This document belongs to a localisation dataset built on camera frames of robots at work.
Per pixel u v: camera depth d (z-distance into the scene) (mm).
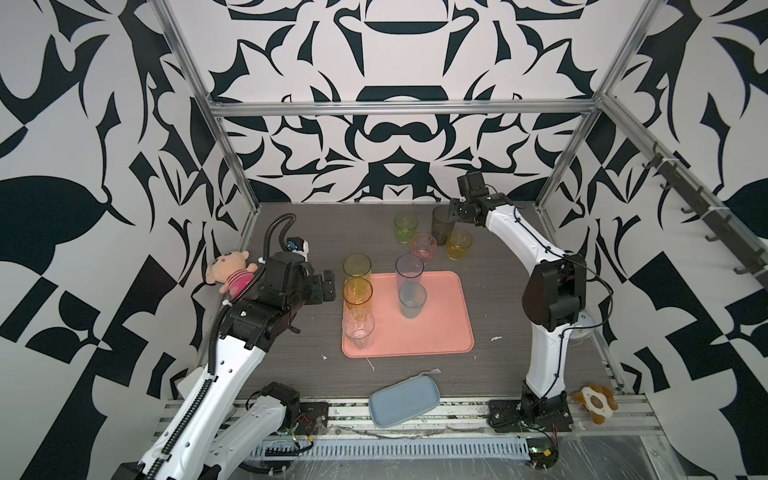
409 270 939
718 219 591
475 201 702
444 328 904
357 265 876
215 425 415
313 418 738
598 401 744
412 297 920
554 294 527
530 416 673
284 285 511
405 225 1077
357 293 876
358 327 901
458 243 1050
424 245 1049
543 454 709
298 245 626
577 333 829
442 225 1023
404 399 750
